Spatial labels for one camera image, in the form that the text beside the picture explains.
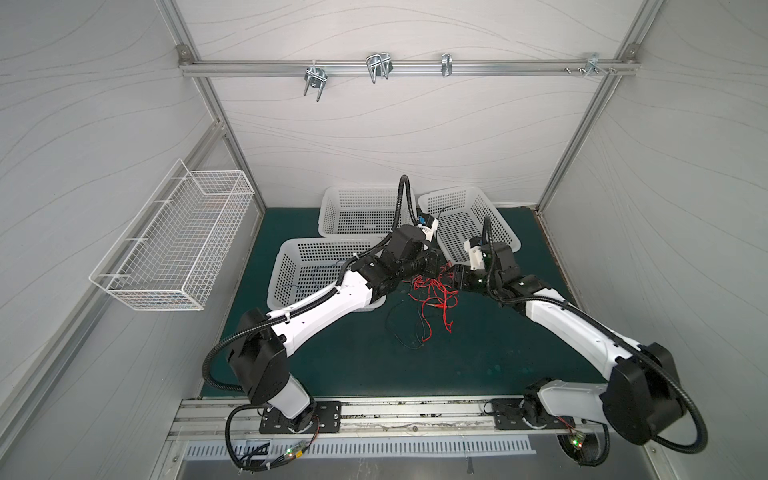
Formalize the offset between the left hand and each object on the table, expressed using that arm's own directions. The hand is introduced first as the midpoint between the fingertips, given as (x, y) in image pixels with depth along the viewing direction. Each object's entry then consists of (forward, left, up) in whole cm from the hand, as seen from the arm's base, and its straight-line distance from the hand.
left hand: (448, 250), depth 76 cm
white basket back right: (+38, -12, -25) cm, 47 cm away
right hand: (+2, -3, -10) cm, 11 cm away
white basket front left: (+10, +46, -24) cm, 53 cm away
